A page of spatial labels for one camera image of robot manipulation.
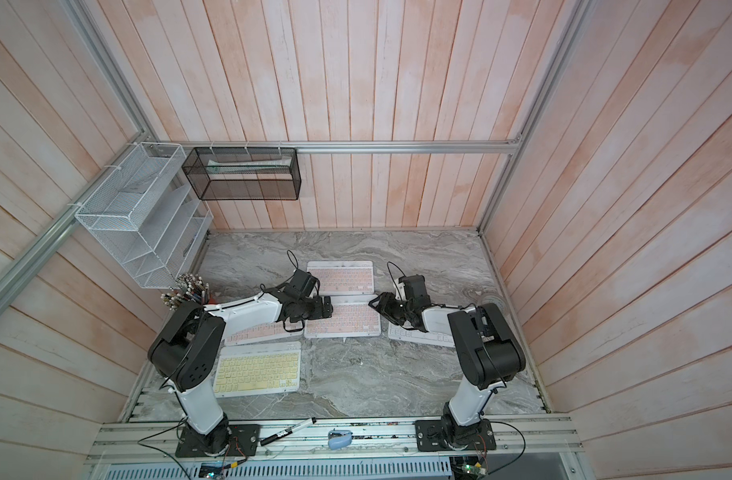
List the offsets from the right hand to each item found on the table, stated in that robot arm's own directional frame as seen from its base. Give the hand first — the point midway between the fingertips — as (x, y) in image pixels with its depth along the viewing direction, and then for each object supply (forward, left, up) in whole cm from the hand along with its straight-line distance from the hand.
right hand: (372, 305), depth 95 cm
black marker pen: (-34, +17, -2) cm, 39 cm away
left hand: (-3, +16, -2) cm, 17 cm away
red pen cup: (-5, +52, +16) cm, 55 cm away
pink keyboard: (-9, +33, -3) cm, 35 cm away
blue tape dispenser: (-38, +8, -2) cm, 39 cm away
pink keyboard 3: (+12, +10, -1) cm, 16 cm away
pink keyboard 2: (-3, +6, -2) cm, 7 cm away
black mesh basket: (+40, +46, +23) cm, 65 cm away
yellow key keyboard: (-21, +33, -1) cm, 39 cm away
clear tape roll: (+4, -41, -2) cm, 41 cm away
